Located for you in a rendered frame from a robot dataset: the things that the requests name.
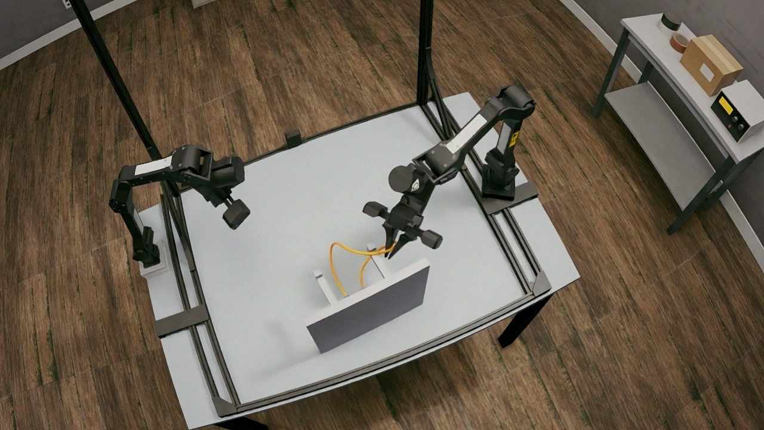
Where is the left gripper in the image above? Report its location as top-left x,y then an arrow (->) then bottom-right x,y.
362,194 -> 443,260

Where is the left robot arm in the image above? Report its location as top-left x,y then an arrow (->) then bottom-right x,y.
387,85 -> 535,232

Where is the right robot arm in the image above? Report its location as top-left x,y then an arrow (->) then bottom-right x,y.
109,145 -> 245,269

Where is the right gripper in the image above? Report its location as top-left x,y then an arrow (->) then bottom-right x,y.
202,187 -> 251,230

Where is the yellow patch cord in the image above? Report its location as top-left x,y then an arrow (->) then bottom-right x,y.
329,241 -> 397,299

